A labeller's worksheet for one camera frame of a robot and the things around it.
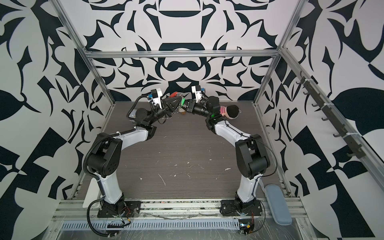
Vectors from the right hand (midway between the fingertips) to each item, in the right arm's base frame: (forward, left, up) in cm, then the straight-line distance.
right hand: (178, 103), depth 75 cm
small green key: (0, -2, +1) cm, 3 cm away
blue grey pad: (-42, -49, -34) cm, 73 cm away
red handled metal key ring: (+5, +1, +1) cm, 6 cm away
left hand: (0, -2, +5) cm, 6 cm away
